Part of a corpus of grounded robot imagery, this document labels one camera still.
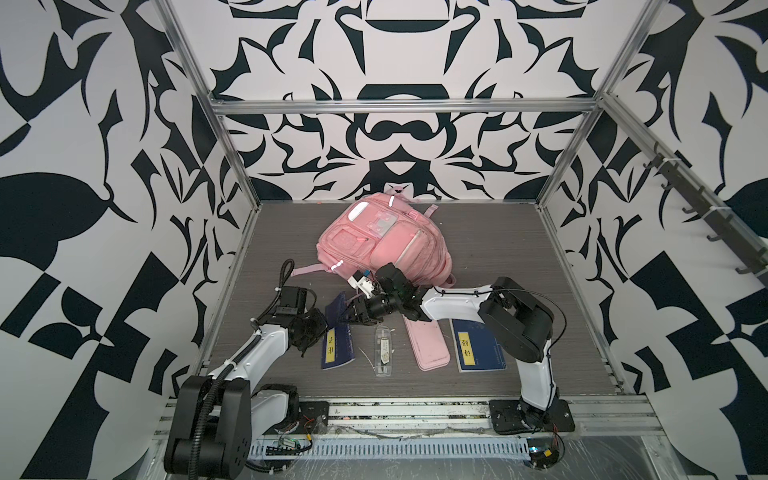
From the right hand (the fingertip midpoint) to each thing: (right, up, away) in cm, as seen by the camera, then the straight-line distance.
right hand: (341, 323), depth 80 cm
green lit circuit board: (+48, -28, -9) cm, 56 cm away
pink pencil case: (+23, -7, +4) cm, 25 cm away
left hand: (-5, -2, +8) cm, 10 cm away
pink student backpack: (+9, +24, +27) cm, 37 cm away
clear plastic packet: (+11, -9, +4) cm, 14 cm away
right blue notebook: (+37, -8, +5) cm, 38 cm away
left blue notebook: (-2, -7, +3) cm, 8 cm away
